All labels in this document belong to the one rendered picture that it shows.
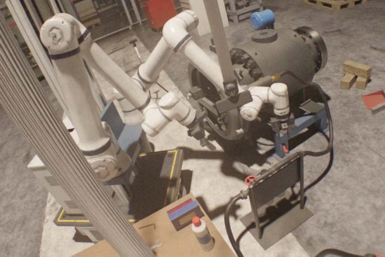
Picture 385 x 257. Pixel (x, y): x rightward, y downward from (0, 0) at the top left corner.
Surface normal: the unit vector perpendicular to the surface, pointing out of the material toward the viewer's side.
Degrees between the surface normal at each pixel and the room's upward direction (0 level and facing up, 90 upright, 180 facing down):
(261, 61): 44
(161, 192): 0
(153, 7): 90
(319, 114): 90
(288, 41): 33
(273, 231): 0
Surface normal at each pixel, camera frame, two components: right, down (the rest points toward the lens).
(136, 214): -0.27, -0.81
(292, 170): 0.42, 0.38
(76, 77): 0.64, 0.31
